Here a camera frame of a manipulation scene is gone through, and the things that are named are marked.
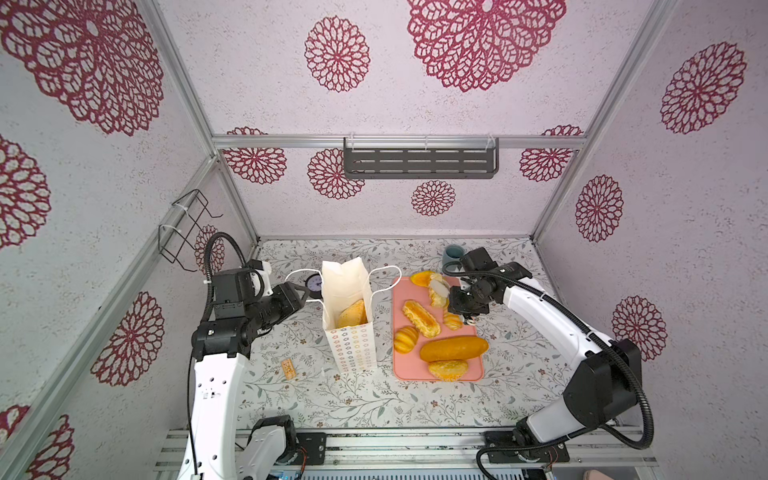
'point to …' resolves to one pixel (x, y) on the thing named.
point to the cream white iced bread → (439, 292)
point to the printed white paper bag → (344, 281)
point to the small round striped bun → (405, 339)
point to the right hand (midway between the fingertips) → (451, 303)
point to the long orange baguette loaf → (453, 348)
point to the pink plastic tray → (410, 366)
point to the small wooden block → (289, 369)
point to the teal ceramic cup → (452, 252)
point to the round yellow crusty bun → (448, 369)
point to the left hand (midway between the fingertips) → (303, 299)
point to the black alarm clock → (313, 283)
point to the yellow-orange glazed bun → (422, 278)
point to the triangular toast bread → (353, 315)
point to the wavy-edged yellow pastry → (421, 318)
